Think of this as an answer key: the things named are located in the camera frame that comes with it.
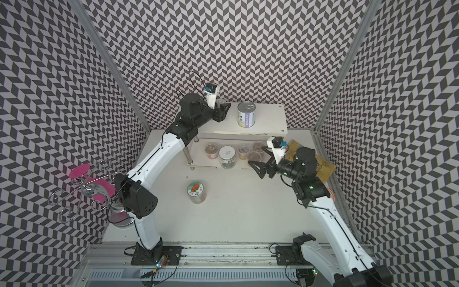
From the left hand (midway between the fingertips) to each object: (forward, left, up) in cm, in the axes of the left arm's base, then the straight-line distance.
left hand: (224, 102), depth 76 cm
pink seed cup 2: (-9, -14, -27) cm, 31 cm away
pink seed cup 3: (-1, -16, -29) cm, 33 cm away
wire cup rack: (-32, +48, -15) cm, 60 cm away
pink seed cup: (-4, +9, -27) cm, 29 cm away
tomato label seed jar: (-26, +14, -31) cm, 43 cm away
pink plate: (-26, +57, -13) cm, 64 cm away
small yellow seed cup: (-5, -8, -28) cm, 29 cm away
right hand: (-22, -13, -10) cm, 28 cm away
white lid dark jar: (-12, 0, -23) cm, 26 cm away
